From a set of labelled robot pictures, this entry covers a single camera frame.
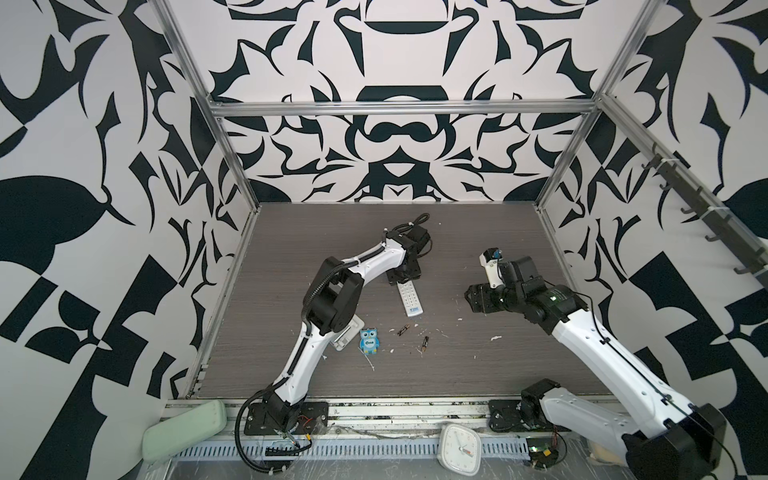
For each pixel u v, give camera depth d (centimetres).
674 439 38
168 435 69
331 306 57
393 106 96
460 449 67
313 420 73
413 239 83
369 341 85
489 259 70
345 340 85
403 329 89
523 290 58
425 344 85
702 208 60
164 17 73
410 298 93
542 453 71
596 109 91
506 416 74
